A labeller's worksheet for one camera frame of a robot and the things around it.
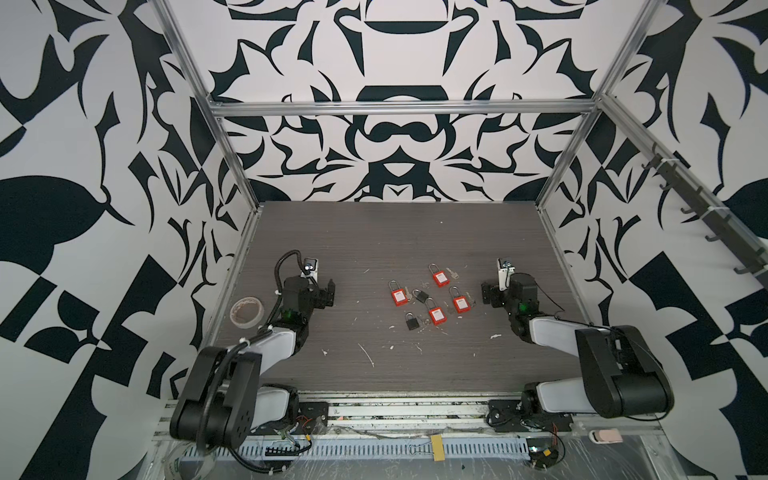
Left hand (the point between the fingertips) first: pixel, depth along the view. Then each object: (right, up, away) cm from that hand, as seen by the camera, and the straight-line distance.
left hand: (313, 273), depth 90 cm
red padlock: (+39, -3, +8) cm, 40 cm away
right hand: (+58, -1, +3) cm, 58 cm away
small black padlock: (+32, -7, +5) cm, 33 cm away
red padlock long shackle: (+45, -10, +3) cm, 46 cm away
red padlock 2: (+37, -12, 0) cm, 39 cm away
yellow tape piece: (+34, -38, -20) cm, 54 cm away
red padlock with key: (+26, -8, +4) cm, 27 cm away
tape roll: (-20, -12, +1) cm, 23 cm away
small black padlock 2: (+29, -14, 0) cm, 32 cm away
